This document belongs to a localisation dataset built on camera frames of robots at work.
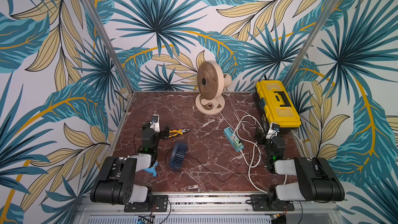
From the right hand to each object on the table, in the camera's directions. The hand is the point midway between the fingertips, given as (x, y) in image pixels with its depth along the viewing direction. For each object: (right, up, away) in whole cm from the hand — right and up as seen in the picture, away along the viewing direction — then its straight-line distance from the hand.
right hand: (266, 128), depth 90 cm
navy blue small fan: (-49, -11, -15) cm, 53 cm away
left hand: (-62, +3, 0) cm, 62 cm away
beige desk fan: (-32, +27, 0) cm, 42 cm away
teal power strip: (-21, -3, +5) cm, 22 cm away
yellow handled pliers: (-51, -3, +8) cm, 51 cm away
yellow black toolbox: (+6, +14, +1) cm, 15 cm away
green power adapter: (-18, -8, -3) cm, 20 cm away
